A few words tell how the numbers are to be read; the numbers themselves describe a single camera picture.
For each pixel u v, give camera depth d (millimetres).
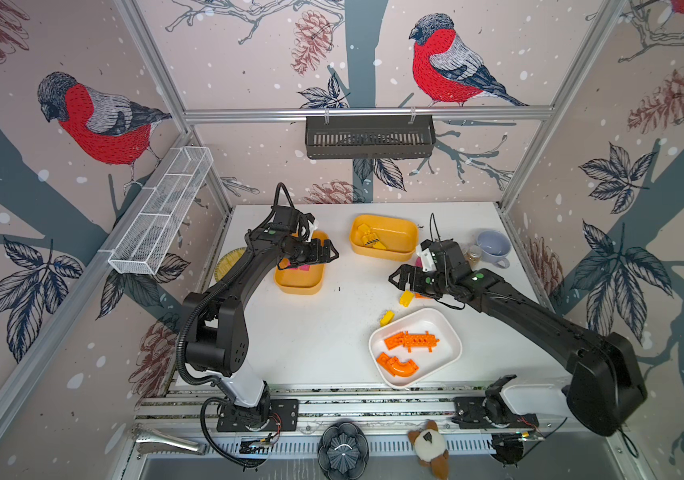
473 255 944
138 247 704
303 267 1024
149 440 660
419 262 750
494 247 1053
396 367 796
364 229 1100
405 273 742
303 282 985
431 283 698
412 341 833
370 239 1089
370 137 1037
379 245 1061
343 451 681
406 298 941
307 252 776
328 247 794
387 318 880
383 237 1115
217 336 450
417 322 871
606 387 397
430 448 671
